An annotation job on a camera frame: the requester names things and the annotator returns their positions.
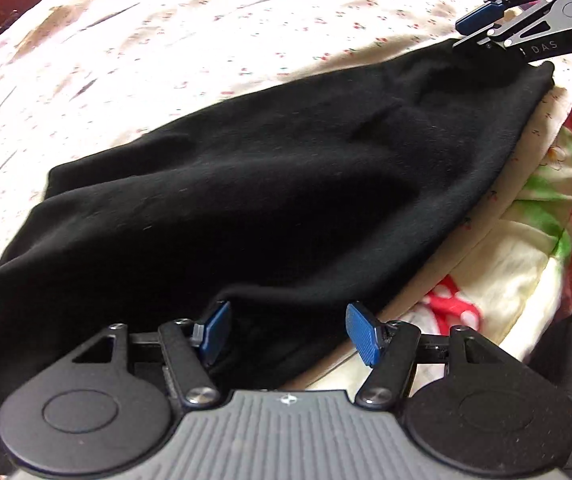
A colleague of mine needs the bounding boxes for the colourful cartoon quilt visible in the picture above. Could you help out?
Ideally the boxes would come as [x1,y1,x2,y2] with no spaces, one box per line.
[286,55,572,396]

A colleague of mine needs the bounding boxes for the black pants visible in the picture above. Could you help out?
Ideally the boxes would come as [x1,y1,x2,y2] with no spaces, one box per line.
[0,50,554,476]

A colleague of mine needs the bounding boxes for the cherry print sheet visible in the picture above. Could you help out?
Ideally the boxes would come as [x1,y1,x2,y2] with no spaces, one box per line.
[0,0,572,461]

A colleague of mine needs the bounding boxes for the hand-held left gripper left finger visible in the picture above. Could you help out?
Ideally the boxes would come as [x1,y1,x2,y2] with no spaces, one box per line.
[61,301,231,407]

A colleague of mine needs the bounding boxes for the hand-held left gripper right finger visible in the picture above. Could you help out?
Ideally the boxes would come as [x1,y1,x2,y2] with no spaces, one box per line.
[346,302,509,409]

